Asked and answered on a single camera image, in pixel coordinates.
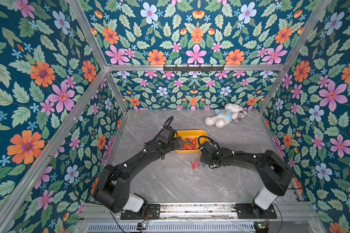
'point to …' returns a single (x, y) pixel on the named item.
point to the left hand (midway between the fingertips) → (178, 142)
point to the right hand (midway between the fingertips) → (203, 158)
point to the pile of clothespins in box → (189, 143)
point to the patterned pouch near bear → (241, 113)
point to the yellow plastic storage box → (202, 137)
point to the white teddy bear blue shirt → (224, 116)
